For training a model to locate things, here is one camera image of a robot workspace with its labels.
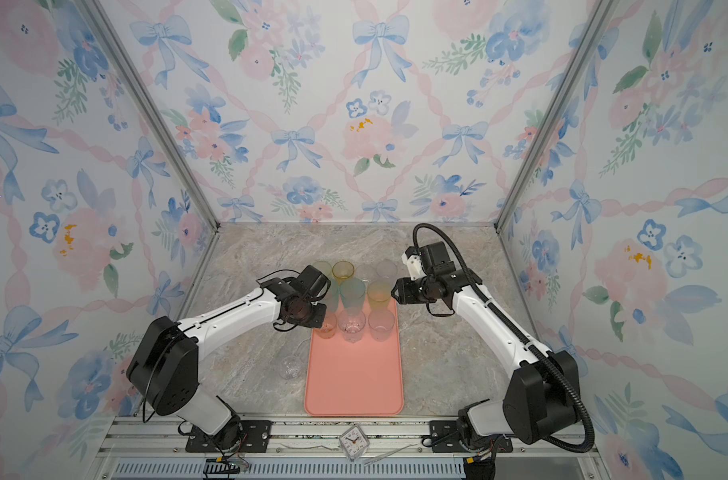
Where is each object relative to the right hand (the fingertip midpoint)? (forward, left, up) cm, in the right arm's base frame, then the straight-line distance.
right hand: (399, 290), depth 83 cm
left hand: (-5, +23, -8) cm, 25 cm away
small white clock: (-35, +12, -13) cm, 39 cm away
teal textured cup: (+3, +13, -6) cm, 15 cm away
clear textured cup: (+14, +3, -10) cm, 18 cm away
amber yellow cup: (+17, +18, -14) cm, 28 cm away
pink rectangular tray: (-20, +11, -14) cm, 27 cm away
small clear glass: (-17, +30, -14) cm, 38 cm away
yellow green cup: (+6, +6, -10) cm, 13 cm away
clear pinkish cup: (-3, +5, -15) cm, 16 cm away
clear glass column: (-4, +14, -12) cm, 19 cm away
